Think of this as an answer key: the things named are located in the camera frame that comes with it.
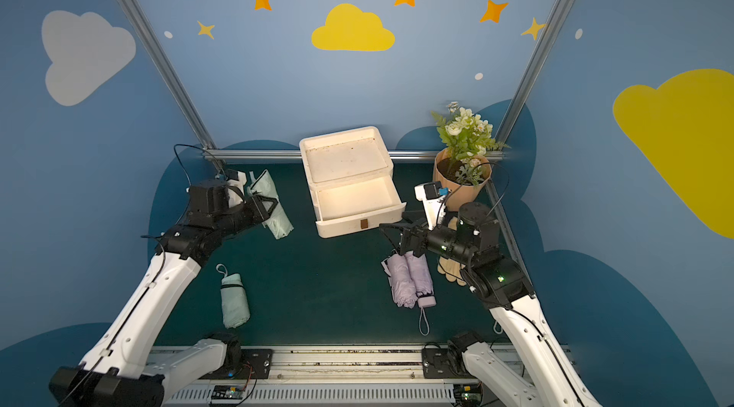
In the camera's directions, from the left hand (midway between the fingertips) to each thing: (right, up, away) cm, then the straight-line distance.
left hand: (273, 199), depth 75 cm
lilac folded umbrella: (+36, -27, +8) cm, 46 cm away
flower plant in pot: (+58, +10, +22) cm, 63 cm away
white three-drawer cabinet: (+20, +6, +11) cm, 24 cm away
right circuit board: (+52, -51, -2) cm, 73 cm away
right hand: (+32, -4, -12) cm, 35 cm away
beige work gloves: (+53, -23, +16) cm, 60 cm away
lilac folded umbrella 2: (+42, -25, +13) cm, 51 cm away
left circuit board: (-11, -49, -3) cm, 51 cm away
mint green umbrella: (-13, -32, +6) cm, 35 cm away
